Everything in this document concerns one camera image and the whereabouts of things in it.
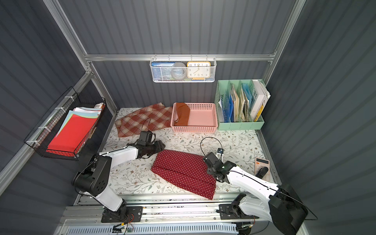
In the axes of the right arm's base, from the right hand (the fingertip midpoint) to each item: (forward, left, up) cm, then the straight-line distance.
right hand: (215, 167), depth 86 cm
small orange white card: (+4, -29, -3) cm, 29 cm away
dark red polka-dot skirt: (-2, +16, -3) cm, 16 cm away
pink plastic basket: (+41, +12, -2) cm, 43 cm away
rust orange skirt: (+43, +21, +3) cm, 48 cm away
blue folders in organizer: (+36, -10, +12) cm, 40 cm away
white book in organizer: (+40, -30, +21) cm, 54 cm away
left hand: (+14, +35, 0) cm, 37 cm away
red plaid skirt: (+42, +44, -3) cm, 61 cm away
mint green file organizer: (+37, -17, +16) cm, 44 cm away
